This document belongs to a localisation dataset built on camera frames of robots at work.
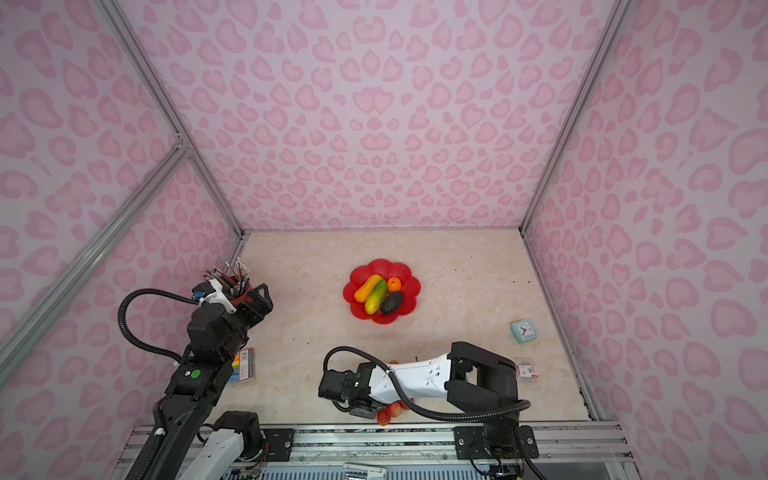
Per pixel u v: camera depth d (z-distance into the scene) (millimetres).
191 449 478
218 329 550
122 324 480
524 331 903
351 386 602
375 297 957
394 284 1003
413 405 425
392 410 739
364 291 979
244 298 892
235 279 927
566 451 727
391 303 969
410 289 974
